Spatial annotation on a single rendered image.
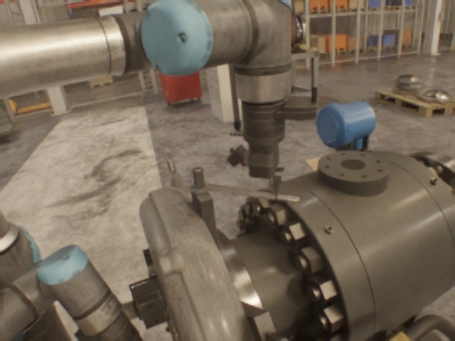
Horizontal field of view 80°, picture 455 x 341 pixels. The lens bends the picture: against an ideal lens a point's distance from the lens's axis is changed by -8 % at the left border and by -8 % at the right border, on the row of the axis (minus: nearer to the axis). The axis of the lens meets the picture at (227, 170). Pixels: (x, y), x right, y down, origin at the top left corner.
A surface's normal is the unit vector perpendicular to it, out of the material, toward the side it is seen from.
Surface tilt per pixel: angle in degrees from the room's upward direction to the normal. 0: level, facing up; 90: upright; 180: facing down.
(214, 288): 35
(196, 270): 28
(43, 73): 122
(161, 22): 91
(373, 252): 46
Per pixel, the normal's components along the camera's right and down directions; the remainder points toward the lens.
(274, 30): 0.66, 0.45
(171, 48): -0.70, 0.40
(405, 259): 0.28, -0.18
